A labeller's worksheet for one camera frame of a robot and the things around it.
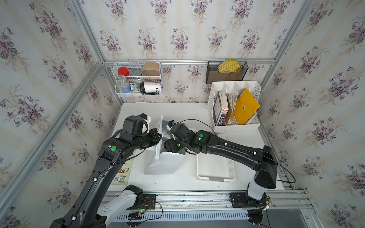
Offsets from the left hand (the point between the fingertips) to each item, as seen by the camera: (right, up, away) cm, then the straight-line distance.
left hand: (165, 137), depth 65 cm
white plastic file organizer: (+57, +4, +31) cm, 64 cm away
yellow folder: (+52, +16, +31) cm, 63 cm away
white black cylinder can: (-13, +29, +28) cm, 43 cm away
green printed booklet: (-27, -25, +17) cm, 41 cm away
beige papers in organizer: (+39, +18, +24) cm, 49 cm away
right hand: (+2, -5, +9) cm, 10 cm away
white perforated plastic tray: (+28, -22, +22) cm, 42 cm away
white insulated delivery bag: (-2, -9, -5) cm, 11 cm away
